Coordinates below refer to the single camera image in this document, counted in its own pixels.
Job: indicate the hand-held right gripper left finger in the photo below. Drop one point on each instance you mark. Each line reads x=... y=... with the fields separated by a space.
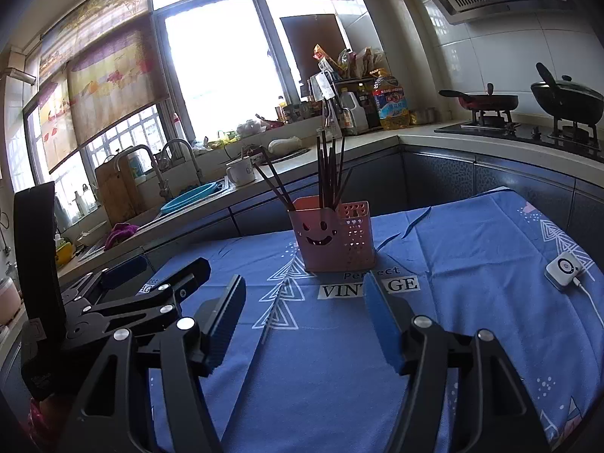
x=226 y=330

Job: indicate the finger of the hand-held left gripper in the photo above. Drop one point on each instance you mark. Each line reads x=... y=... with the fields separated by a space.
x=188 y=278
x=125 y=271

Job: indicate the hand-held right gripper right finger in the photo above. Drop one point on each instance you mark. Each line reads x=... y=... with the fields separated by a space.
x=384 y=325

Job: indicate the pink plastic utensil holder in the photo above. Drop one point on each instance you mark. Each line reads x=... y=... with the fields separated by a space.
x=321 y=245

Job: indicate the bundle of brown chopsticks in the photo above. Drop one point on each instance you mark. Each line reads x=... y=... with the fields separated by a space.
x=325 y=174

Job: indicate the magenta cloth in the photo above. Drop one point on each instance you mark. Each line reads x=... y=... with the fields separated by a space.
x=120 y=235

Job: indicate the steel kitchen sink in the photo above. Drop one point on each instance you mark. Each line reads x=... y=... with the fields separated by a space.
x=155 y=219

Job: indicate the wooden cutting board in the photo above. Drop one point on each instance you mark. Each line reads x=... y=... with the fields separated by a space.
x=118 y=198

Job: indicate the blue plastic basin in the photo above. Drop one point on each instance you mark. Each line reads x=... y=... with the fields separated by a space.
x=188 y=198

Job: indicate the blue printed tablecloth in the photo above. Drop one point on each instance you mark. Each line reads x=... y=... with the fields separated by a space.
x=472 y=339

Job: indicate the steel kitchen faucet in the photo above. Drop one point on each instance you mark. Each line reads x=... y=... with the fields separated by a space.
x=160 y=179
x=196 y=167

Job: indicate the white mug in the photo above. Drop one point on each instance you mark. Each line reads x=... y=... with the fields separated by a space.
x=241 y=173

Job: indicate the printed window blind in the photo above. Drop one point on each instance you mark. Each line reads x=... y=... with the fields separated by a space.
x=118 y=85
x=56 y=122
x=94 y=14

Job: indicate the white bottle with red cap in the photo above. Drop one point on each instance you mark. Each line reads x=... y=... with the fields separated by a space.
x=179 y=132

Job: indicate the white teapot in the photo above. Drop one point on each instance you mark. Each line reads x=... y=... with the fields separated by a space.
x=250 y=128

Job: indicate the white oblong object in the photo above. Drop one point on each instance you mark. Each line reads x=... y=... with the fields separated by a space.
x=285 y=144

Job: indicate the small white square device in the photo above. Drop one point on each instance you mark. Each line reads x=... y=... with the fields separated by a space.
x=564 y=269

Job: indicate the row of seasoning jars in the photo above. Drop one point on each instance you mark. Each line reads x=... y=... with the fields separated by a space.
x=295 y=111

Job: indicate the white plastic jug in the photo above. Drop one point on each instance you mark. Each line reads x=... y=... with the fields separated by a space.
x=354 y=118

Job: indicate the cooking oil bottle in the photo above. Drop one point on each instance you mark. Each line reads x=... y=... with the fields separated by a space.
x=390 y=108

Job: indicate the black kitchen rack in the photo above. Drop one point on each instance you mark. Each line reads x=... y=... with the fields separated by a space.
x=365 y=104

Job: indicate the black gas stove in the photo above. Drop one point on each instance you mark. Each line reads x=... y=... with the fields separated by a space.
x=519 y=133

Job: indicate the red frying pan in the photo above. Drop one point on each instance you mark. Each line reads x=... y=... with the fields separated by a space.
x=490 y=101

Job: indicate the brown board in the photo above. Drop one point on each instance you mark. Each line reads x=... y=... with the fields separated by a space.
x=311 y=37

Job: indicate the black wok with lid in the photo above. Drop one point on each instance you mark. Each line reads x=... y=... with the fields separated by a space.
x=571 y=101

